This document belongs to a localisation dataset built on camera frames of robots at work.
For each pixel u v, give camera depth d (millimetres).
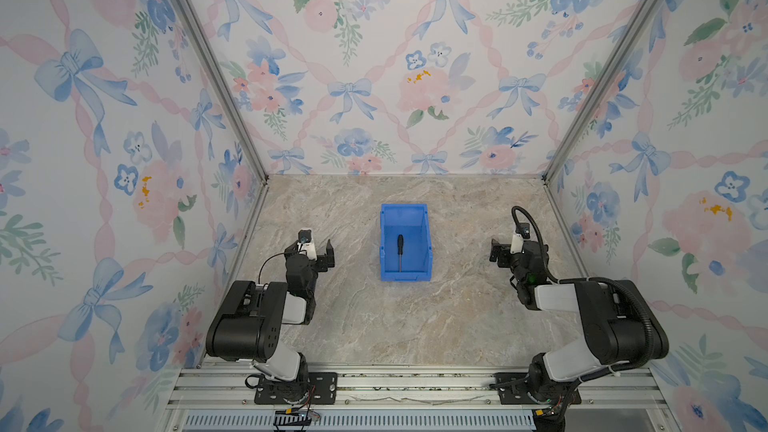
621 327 454
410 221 1042
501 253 854
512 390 732
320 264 835
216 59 869
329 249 856
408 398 733
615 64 859
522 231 797
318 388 737
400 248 1003
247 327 450
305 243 778
